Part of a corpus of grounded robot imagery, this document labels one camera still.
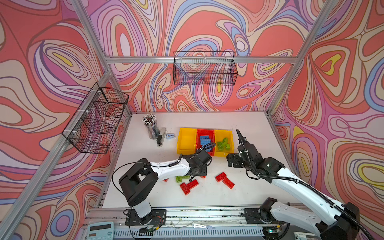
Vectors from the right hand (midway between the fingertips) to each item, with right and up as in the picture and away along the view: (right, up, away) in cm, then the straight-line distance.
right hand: (236, 160), depth 79 cm
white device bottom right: (+28, -31, -13) cm, 44 cm away
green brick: (-31, -12, +6) cm, 34 cm away
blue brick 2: (-15, +8, +19) cm, 26 cm away
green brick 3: (-2, +9, +19) cm, 21 cm away
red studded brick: (-3, -14, +4) cm, 15 cm away
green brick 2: (-5, +6, +17) cm, 19 cm away
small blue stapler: (-40, +11, +25) cm, 48 cm away
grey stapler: (-45, +10, +20) cm, 51 cm away
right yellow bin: (-6, +12, +17) cm, 22 cm away
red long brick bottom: (-28, -17, +3) cm, 32 cm away
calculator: (-66, -30, -11) cm, 74 cm away
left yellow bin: (-28, +8, +22) cm, 36 cm away
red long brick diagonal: (-23, -15, +5) cm, 28 cm away
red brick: (-39, -13, +5) cm, 41 cm away
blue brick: (-14, +11, +22) cm, 29 cm away
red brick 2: (-7, -11, +7) cm, 15 cm away
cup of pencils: (-50, +22, +12) cm, 56 cm away
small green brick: (-1, +5, +16) cm, 17 cm away
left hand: (-16, -8, +7) cm, 19 cm away
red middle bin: (-14, +14, +19) cm, 28 cm away
